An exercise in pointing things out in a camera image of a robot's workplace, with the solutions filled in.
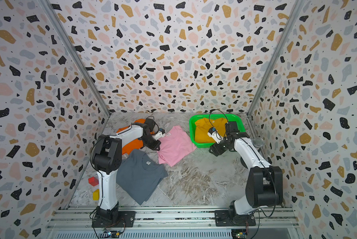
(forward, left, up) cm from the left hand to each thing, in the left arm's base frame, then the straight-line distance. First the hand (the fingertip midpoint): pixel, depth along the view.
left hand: (160, 148), depth 99 cm
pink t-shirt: (+3, -11, -1) cm, 11 cm away
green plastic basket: (+23, -56, +3) cm, 60 cm away
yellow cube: (-29, +31, 0) cm, 42 cm away
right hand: (-6, -35, +10) cm, 37 cm away
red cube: (-22, +35, +1) cm, 41 cm away
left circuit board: (-46, +19, -2) cm, 50 cm away
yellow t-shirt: (+17, -29, +1) cm, 34 cm away
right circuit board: (-47, -43, -2) cm, 64 cm away
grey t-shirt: (-18, +11, 0) cm, 21 cm away
